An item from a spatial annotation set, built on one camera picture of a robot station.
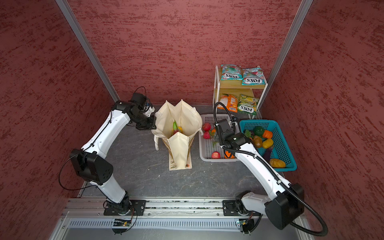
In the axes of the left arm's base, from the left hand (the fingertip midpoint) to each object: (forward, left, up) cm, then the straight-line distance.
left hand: (154, 130), depth 81 cm
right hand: (-3, -38, -2) cm, 38 cm away
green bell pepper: (+10, -65, -13) cm, 67 cm away
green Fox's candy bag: (+24, -57, -2) cm, 62 cm away
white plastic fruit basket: (-1, -33, -19) cm, 38 cm away
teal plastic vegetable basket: (-3, -76, -14) cm, 78 cm away
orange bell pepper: (+8, -71, -15) cm, 73 cm away
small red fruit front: (-7, -35, -15) cm, 39 cm away
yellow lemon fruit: (+12, -12, -16) cm, 23 cm away
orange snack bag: (+25, -45, -1) cm, 51 cm away
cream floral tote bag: (-8, -14, -4) cm, 16 cm away
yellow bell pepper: (+2, -70, -16) cm, 72 cm away
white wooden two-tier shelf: (+24, -45, +11) cm, 53 cm away
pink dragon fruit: (+9, -10, -11) cm, 18 cm away
